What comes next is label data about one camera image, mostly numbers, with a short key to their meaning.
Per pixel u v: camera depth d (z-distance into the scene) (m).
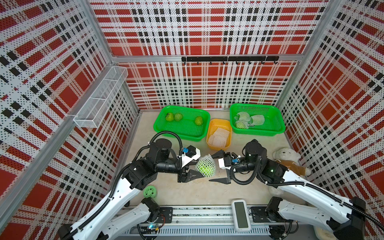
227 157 0.48
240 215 0.69
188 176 0.53
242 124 1.01
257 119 1.06
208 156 0.58
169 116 1.11
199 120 1.08
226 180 0.54
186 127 1.11
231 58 0.90
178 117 1.11
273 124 1.11
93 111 0.93
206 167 0.55
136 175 0.45
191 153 0.49
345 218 0.39
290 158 0.86
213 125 1.10
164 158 0.50
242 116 1.08
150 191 0.78
